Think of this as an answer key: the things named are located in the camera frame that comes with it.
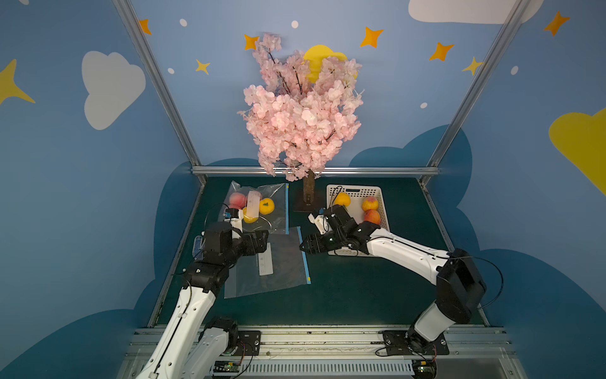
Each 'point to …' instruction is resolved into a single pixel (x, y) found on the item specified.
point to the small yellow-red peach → (370, 203)
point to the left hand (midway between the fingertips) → (255, 229)
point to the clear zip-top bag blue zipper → (278, 221)
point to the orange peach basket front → (250, 215)
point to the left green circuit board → (226, 366)
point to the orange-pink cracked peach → (373, 216)
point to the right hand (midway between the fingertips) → (309, 243)
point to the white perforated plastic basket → (357, 193)
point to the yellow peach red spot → (342, 198)
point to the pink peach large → (237, 200)
